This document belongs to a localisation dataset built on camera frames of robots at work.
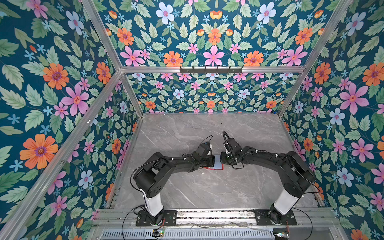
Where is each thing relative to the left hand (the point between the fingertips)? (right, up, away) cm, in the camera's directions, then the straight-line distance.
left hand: (218, 158), depth 90 cm
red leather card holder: (0, -4, 0) cm, 4 cm away
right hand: (+1, -1, +3) cm, 3 cm away
